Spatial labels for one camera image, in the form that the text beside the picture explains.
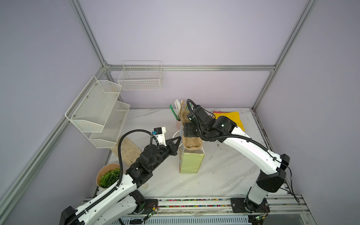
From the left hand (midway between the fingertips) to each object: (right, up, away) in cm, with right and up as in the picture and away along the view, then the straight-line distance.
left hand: (181, 138), depth 69 cm
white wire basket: (-29, +41, +29) cm, 58 cm away
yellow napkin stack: (+43, +13, +45) cm, 64 cm away
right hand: (+3, +5, +2) cm, 6 cm away
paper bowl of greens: (-39, -20, +5) cm, 44 cm away
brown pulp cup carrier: (+4, -3, +3) cm, 6 cm away
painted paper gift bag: (+5, -12, +2) cm, 13 cm away
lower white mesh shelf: (-47, -2, +19) cm, 51 cm away
